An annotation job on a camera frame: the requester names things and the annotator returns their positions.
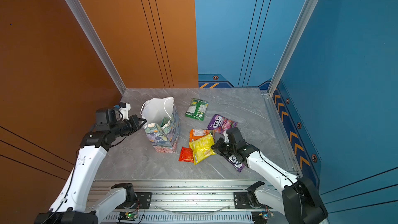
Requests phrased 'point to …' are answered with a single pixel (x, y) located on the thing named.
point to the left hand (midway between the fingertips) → (146, 118)
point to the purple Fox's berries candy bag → (238, 165)
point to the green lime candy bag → (197, 109)
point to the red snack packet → (186, 155)
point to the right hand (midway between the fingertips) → (209, 147)
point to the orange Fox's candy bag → (196, 134)
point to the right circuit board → (261, 217)
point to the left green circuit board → (127, 215)
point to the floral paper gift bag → (161, 123)
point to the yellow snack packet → (201, 149)
